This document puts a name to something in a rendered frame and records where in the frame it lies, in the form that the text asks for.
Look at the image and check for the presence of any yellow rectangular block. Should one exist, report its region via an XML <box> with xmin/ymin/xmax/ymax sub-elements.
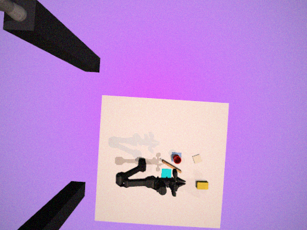
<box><xmin>196</xmin><ymin>181</ymin><xmax>208</xmax><ymax>190</ymax></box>

